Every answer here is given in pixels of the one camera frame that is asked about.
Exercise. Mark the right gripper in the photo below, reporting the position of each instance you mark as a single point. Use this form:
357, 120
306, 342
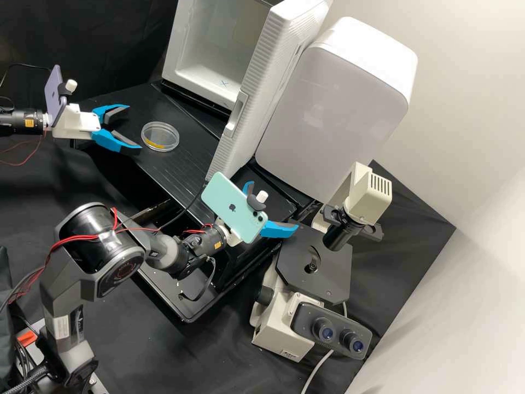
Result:
234, 240

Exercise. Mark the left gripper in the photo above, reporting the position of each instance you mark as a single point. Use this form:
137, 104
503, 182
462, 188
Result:
78, 121

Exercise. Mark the petri dish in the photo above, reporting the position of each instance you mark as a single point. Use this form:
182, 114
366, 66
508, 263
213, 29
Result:
160, 137

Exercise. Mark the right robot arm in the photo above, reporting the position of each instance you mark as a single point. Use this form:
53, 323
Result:
94, 246

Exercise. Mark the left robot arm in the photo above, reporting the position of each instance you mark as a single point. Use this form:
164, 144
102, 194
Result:
20, 120

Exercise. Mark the white incubator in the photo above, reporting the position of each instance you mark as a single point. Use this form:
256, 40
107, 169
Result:
180, 41

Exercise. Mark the incubator door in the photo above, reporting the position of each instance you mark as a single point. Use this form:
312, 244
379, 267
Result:
262, 82

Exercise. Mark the black platform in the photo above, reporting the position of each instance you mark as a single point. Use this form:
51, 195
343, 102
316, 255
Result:
172, 172
192, 110

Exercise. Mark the black tray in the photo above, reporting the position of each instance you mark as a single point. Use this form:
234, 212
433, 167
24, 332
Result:
197, 308

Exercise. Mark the cream microscope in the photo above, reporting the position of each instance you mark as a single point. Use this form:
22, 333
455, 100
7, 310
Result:
283, 328

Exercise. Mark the white box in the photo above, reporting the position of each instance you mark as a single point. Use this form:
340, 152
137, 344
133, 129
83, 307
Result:
336, 102

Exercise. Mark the right wrist camera phone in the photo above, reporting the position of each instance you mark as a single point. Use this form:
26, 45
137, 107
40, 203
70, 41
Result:
229, 205

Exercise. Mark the wrist camera phone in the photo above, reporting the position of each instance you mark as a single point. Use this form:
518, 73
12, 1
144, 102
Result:
54, 92
229, 205

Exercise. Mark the left wrist camera phone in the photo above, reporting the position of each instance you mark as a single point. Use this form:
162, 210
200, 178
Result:
54, 92

